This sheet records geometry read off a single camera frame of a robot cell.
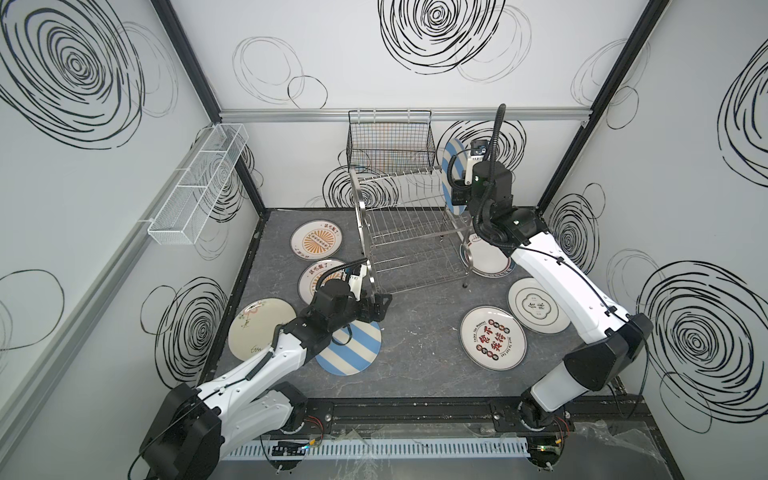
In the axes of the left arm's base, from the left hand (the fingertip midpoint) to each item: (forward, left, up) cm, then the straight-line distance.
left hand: (382, 295), depth 79 cm
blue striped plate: (-10, +9, -14) cm, 19 cm away
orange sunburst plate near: (+13, +25, -14) cm, 32 cm away
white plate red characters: (-5, -33, -15) cm, 36 cm away
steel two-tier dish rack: (+6, -7, +16) cm, 19 cm away
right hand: (+21, -19, +26) cm, 39 cm away
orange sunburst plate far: (+30, +27, -15) cm, 43 cm away
